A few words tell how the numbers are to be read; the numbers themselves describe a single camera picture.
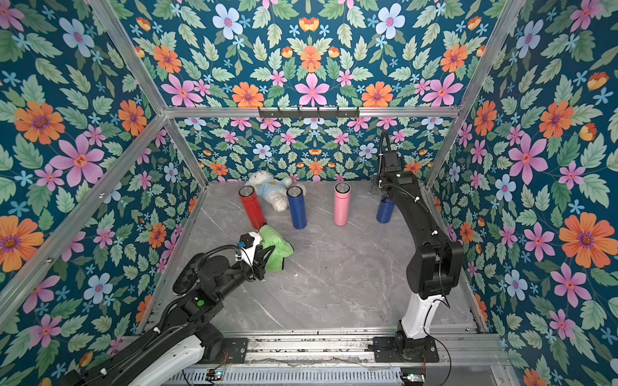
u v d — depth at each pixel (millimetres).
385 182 619
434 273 473
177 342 530
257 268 662
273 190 1057
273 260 736
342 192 884
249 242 616
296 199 884
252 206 926
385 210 1010
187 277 862
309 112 915
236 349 735
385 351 731
